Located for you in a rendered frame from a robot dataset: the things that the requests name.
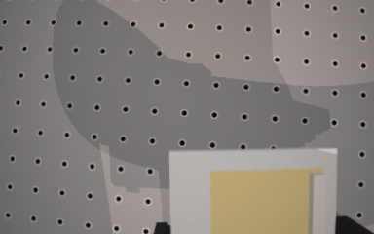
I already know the grey flat base plate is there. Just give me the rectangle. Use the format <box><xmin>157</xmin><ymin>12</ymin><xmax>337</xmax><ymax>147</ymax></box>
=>
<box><xmin>0</xmin><ymin>0</ymin><xmax>374</xmax><ymax>234</ymax></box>

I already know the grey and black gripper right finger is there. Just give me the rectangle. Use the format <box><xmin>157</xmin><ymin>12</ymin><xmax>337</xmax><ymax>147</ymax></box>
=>
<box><xmin>335</xmin><ymin>216</ymin><xmax>374</xmax><ymax>234</ymax></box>

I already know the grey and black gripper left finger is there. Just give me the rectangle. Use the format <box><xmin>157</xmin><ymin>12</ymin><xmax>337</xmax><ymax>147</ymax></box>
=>
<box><xmin>154</xmin><ymin>222</ymin><xmax>171</xmax><ymax>234</ymax></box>

